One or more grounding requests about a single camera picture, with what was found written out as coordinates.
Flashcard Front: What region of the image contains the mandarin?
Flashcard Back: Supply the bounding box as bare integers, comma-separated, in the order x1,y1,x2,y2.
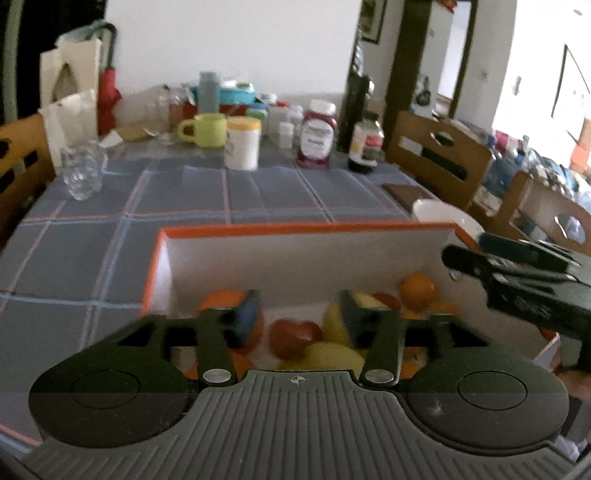
427,300,461,317
398,272,439,311
400,347,428,380

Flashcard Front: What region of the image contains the white yellow-lid canister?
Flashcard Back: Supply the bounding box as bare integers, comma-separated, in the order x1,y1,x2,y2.
223,116,262,171

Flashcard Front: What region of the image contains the small framed landscape picture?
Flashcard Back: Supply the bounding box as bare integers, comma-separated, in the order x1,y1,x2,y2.
359,0,388,44

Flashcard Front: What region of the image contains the clear glass jar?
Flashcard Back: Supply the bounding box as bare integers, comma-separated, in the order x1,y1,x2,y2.
60,140,108,201

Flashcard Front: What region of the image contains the yellow green mug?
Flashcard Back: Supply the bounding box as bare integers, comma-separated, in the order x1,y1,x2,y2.
177,113,228,149

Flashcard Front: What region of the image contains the wooden chair right far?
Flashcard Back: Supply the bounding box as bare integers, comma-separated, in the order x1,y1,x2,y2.
386,111,493,210

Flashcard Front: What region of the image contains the wooden chair right near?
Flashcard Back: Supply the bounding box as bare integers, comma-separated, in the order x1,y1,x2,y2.
488,171,590,255

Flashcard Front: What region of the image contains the orange cardboard box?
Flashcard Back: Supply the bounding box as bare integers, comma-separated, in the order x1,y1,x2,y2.
141,222,560,367

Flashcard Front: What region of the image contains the red tomato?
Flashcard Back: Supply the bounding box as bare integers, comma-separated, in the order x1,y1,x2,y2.
267,318,324,360
373,292,402,311

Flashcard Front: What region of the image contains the wooden chair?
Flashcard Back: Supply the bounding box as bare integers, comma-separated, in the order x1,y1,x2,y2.
488,171,590,255
386,111,493,210
0,113,55,248

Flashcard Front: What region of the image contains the red folded umbrella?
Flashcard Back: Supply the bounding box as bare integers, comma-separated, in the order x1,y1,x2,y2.
87,20,122,136

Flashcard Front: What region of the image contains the wooden chair left far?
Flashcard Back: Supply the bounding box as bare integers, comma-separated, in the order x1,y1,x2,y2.
0,113,55,248

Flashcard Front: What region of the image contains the grey blue tumbler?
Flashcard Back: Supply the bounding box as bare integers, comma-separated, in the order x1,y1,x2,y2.
197,71,221,114

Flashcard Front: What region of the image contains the red vitamin bottle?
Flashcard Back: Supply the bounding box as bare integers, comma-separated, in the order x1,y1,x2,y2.
297,99,338,169

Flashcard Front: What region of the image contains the white paper bag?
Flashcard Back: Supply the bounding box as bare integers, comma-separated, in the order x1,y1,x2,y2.
39,39,101,170

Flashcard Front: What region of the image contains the brown leather coaster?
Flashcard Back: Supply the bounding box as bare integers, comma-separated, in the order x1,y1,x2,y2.
382,183,435,213

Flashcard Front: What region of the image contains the white ceramic bowl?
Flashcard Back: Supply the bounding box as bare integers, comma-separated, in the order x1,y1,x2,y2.
412,199,485,239

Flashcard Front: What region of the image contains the dark glass bottle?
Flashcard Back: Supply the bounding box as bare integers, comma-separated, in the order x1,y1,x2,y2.
348,111,385,174

